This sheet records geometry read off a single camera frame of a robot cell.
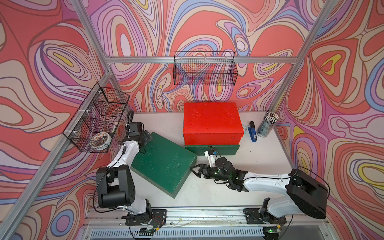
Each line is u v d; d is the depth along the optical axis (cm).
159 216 72
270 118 93
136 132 69
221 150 93
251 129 105
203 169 70
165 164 80
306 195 42
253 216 71
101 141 69
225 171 61
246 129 108
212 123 82
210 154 75
